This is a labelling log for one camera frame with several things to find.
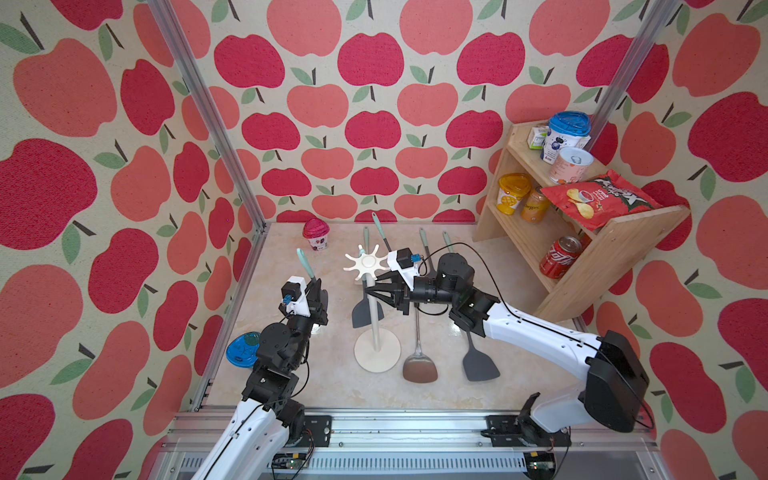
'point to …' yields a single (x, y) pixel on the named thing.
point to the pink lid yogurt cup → (316, 231)
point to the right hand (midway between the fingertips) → (369, 290)
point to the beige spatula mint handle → (448, 242)
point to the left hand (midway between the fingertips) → (319, 284)
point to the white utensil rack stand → (376, 350)
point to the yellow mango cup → (511, 188)
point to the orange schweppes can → (535, 207)
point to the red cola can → (560, 257)
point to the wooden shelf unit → (514, 247)
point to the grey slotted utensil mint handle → (477, 365)
